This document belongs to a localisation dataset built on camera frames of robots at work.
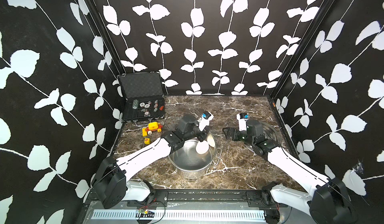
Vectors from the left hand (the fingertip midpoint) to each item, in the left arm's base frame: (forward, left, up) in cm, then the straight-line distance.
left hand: (211, 124), depth 76 cm
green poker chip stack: (+33, +52, -20) cm, 65 cm away
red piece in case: (+30, +32, -22) cm, 49 cm away
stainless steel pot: (-12, +11, -25) cm, 30 cm away
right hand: (+2, -10, -6) cm, 12 cm away
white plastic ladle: (-5, +4, -18) cm, 19 cm away
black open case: (+40, +48, -18) cm, 65 cm away
